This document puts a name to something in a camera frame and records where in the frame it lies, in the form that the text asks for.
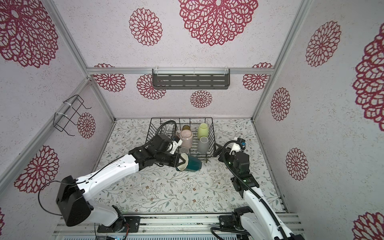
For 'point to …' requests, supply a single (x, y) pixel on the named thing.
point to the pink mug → (186, 137)
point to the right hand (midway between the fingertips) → (220, 144)
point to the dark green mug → (192, 163)
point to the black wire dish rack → (197, 133)
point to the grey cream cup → (203, 145)
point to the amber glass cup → (186, 127)
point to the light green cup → (203, 130)
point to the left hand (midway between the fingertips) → (184, 163)
